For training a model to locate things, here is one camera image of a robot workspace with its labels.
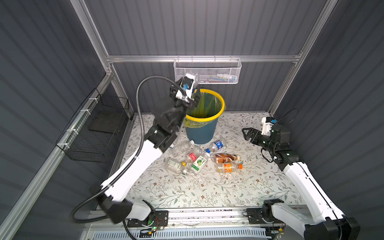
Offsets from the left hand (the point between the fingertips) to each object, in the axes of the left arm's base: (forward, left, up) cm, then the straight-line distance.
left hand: (188, 80), depth 57 cm
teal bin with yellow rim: (+12, -12, -51) cm, 54 cm away
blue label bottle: (+1, -17, -49) cm, 52 cm away
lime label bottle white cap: (-10, -5, -50) cm, 51 cm away
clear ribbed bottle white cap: (0, +6, -50) cm, 51 cm away
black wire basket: (-3, +49, -27) cm, 57 cm away
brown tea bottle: (-9, -20, -48) cm, 53 cm away
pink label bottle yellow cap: (-7, -1, -49) cm, 50 cm away
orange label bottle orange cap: (-14, -22, -49) cm, 56 cm away
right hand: (-5, -31, -28) cm, 42 cm away
